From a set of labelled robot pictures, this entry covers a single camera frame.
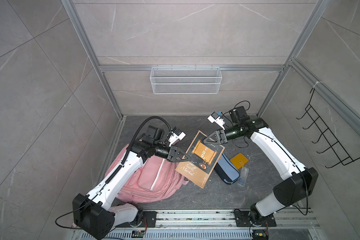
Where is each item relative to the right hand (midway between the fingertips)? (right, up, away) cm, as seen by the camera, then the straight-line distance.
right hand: (205, 141), depth 69 cm
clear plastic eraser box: (+26, -23, +19) cm, 39 cm away
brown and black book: (0, -7, -4) cm, 8 cm away
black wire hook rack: (+55, +5, -1) cm, 56 cm away
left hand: (-8, -7, -6) cm, 12 cm away
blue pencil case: (+15, -19, +18) cm, 30 cm away
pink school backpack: (-28, -23, +10) cm, 38 cm away
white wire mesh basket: (-10, +39, +32) cm, 51 cm away
